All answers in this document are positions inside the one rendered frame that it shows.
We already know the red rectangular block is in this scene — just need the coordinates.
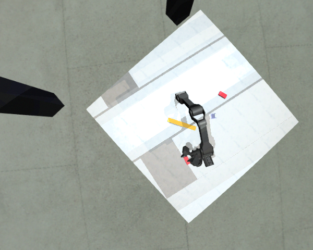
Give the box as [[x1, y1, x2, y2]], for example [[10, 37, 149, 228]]
[[184, 157, 190, 164], [218, 91, 227, 99]]

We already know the yellow bar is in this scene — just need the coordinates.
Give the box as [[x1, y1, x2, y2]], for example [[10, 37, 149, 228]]
[[168, 118, 196, 130]]

